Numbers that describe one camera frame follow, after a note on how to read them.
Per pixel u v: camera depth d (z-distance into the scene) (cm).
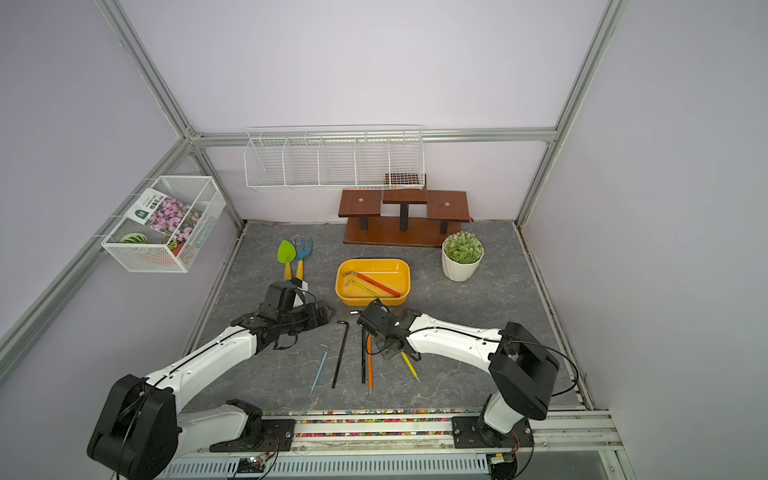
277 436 72
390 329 61
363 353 87
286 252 112
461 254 94
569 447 72
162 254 72
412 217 113
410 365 81
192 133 92
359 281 102
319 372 84
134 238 71
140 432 40
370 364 84
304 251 112
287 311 70
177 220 76
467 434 74
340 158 99
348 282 102
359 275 105
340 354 87
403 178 99
